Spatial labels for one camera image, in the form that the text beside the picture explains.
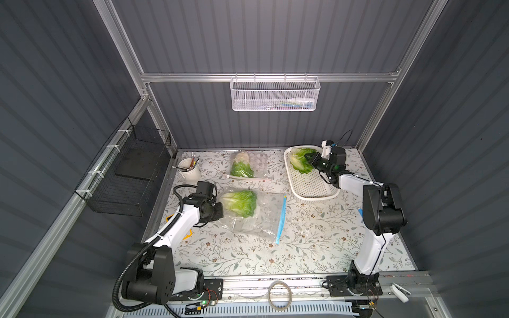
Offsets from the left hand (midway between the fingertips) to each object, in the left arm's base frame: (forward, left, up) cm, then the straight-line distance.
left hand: (220, 215), depth 86 cm
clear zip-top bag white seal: (+34, -18, -3) cm, 38 cm away
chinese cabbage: (+28, -38, +5) cm, 47 cm away
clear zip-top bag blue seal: (+2, -22, -9) cm, 24 cm away
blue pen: (-13, -47, +27) cm, 56 cm away
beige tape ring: (-29, -29, -6) cm, 41 cm away
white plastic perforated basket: (+19, -44, -5) cm, 49 cm away
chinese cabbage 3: (+27, -8, +2) cm, 28 cm away
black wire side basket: (+4, +35, +20) cm, 40 cm away
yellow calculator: (-5, +13, -6) cm, 16 cm away
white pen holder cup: (+22, +17, +5) cm, 28 cm away
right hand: (+27, -42, +11) cm, 51 cm away
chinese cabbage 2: (+5, -10, +1) cm, 11 cm away
